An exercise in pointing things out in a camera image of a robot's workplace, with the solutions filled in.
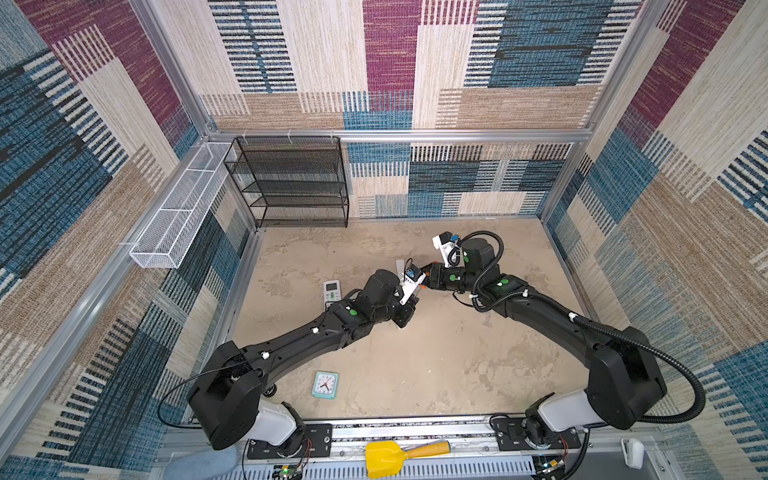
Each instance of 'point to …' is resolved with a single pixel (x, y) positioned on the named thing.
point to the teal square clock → (325, 385)
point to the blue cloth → (208, 464)
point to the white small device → (633, 452)
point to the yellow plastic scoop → (386, 459)
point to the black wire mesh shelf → (291, 181)
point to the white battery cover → (400, 267)
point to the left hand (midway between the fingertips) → (416, 294)
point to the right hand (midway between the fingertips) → (415, 278)
